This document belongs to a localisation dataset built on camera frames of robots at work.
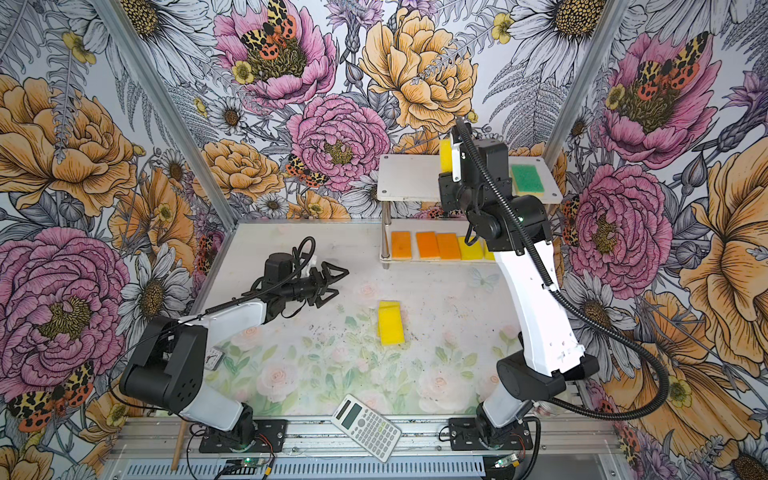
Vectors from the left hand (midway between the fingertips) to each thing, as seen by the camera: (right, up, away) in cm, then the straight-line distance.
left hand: (344, 288), depth 87 cm
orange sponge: (+17, +13, +18) cm, 28 cm away
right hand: (+27, +25, -23) cm, 44 cm away
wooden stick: (-37, -36, -14) cm, 54 cm away
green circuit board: (-18, -38, -17) cm, 46 cm away
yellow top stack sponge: (+13, -11, +5) cm, 18 cm away
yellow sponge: (+42, +10, +15) cm, 46 cm away
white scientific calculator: (+10, -33, -13) cm, 37 cm away
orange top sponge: (+33, +12, +18) cm, 40 cm away
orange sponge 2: (+26, +12, +18) cm, 34 cm away
